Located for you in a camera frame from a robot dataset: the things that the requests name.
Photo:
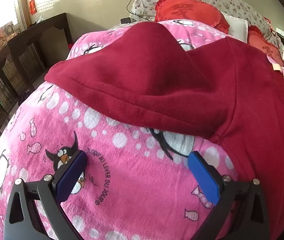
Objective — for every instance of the pink penguin print blanket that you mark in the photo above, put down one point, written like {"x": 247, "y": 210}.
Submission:
{"x": 132, "y": 180}

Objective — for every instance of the large red heart cushion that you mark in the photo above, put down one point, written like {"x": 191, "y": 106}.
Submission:
{"x": 186, "y": 10}

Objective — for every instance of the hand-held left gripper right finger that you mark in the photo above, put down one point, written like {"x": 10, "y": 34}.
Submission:
{"x": 203, "y": 177}

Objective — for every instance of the small floral pillow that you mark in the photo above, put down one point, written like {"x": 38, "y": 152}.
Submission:
{"x": 144, "y": 2}

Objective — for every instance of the brown cardboard sheet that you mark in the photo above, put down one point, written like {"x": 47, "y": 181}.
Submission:
{"x": 52, "y": 45}

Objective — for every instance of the white pillow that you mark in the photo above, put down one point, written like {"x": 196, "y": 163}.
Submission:
{"x": 236, "y": 27}

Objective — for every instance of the dark red fleece garment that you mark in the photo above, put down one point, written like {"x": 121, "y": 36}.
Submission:
{"x": 157, "y": 80}

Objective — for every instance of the red paper wall decoration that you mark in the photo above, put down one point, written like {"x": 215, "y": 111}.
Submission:
{"x": 32, "y": 7}

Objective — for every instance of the dark wooden cabinet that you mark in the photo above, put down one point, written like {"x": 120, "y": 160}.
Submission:
{"x": 32, "y": 37}

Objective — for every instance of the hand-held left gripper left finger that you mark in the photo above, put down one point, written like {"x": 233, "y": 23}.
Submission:
{"x": 72, "y": 177}

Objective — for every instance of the small red frilled cushion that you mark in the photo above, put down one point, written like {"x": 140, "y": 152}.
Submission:
{"x": 266, "y": 47}

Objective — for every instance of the long floral pillow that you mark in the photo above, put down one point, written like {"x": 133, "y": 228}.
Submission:
{"x": 231, "y": 2}

